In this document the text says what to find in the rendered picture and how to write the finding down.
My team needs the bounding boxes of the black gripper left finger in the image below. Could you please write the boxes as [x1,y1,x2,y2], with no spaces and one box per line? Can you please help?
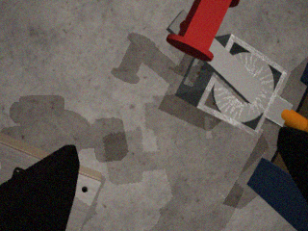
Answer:
[0,145,80,231]

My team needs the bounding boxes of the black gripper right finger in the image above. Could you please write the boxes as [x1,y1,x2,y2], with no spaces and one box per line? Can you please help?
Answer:
[277,127,308,203]

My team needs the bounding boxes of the blue flat bar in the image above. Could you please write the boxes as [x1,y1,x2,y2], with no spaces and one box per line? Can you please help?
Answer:
[246,158,308,231]

